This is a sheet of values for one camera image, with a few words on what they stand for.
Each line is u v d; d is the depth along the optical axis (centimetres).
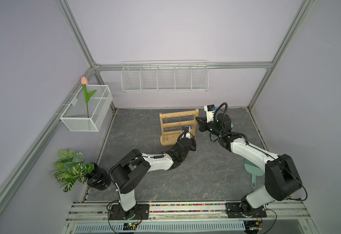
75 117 67
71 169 61
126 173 47
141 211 74
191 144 68
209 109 73
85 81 79
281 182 44
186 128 76
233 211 74
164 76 98
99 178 75
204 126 75
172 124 89
